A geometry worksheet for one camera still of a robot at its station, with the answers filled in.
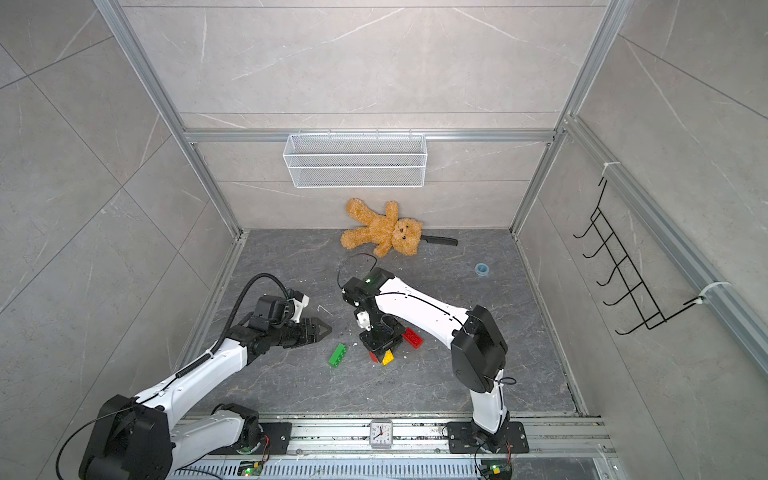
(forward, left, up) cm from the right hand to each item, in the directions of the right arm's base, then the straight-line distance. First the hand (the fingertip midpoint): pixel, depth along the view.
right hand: (388, 355), depth 77 cm
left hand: (+9, +17, -2) cm, 20 cm away
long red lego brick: (+9, -8, -10) cm, 15 cm away
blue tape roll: (+35, -34, -10) cm, 50 cm away
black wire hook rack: (+1, -56, +20) cm, 59 cm away
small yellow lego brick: (-1, 0, +2) cm, 2 cm away
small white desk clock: (-16, +2, -9) cm, 19 cm away
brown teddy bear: (+48, 0, -3) cm, 48 cm away
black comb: (+51, -24, -12) cm, 58 cm away
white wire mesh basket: (+61, +12, +19) cm, 65 cm away
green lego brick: (+4, +15, -9) cm, 18 cm away
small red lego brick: (-1, +4, +2) cm, 4 cm away
